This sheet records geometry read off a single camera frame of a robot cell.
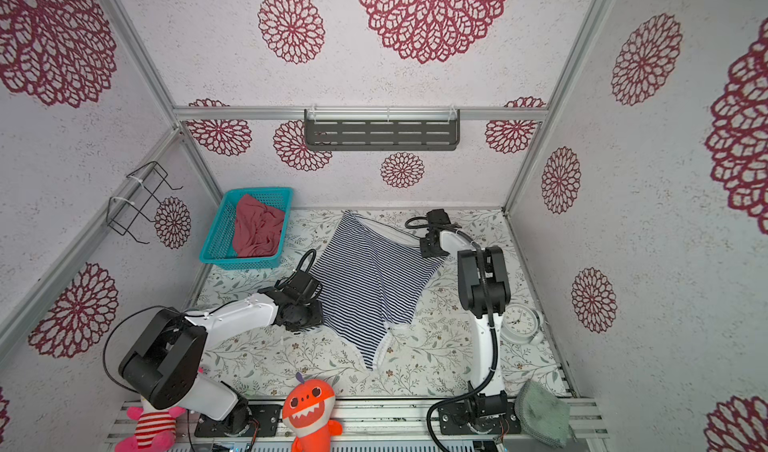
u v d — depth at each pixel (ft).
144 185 2.59
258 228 3.69
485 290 1.74
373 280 3.28
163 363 1.44
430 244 3.11
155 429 2.22
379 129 3.11
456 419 2.39
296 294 2.34
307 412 2.21
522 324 2.80
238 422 2.14
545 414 2.43
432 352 2.82
